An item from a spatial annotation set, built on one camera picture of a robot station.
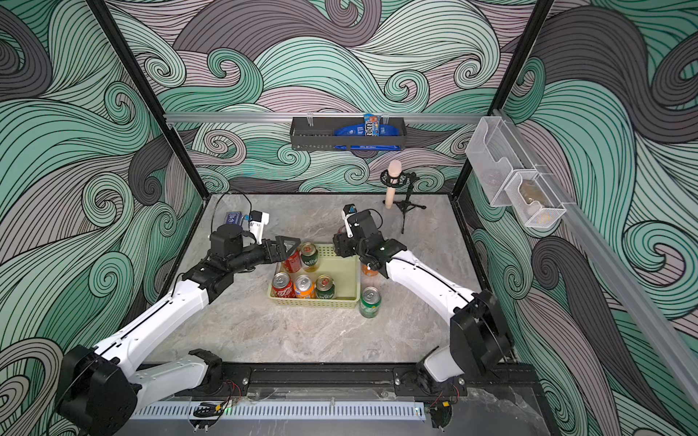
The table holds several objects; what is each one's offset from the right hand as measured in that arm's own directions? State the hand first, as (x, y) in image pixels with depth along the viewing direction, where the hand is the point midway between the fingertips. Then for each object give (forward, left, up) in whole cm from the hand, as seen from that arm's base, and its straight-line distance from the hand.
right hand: (347, 236), depth 84 cm
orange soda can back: (-4, -8, -18) cm, 20 cm away
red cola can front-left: (-14, +20, -7) cm, 25 cm away
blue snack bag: (+33, -5, +17) cm, 37 cm away
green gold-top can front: (-14, +7, -7) cm, 17 cm away
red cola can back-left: (-4, +19, -10) cm, 22 cm away
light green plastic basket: (-3, +1, -18) cm, 18 cm away
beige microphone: (+21, -16, +9) cm, 28 cm away
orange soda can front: (-14, +14, -8) cm, 21 cm away
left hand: (-6, +16, +6) cm, 18 cm away
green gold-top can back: (-2, +13, -7) cm, 15 cm away
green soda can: (-19, -6, -8) cm, 21 cm away
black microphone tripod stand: (+22, -19, +4) cm, 29 cm away
